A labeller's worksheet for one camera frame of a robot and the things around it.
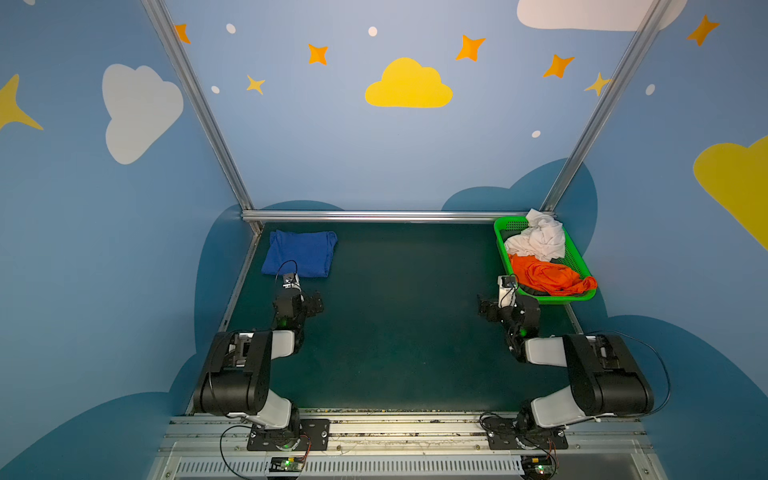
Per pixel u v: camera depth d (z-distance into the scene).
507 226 1.14
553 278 0.95
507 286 0.82
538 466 0.71
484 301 0.87
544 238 1.04
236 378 0.45
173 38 0.72
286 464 0.71
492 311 0.85
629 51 0.76
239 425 0.65
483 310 0.88
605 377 0.47
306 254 1.08
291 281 0.80
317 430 0.76
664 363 0.46
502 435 0.74
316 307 0.88
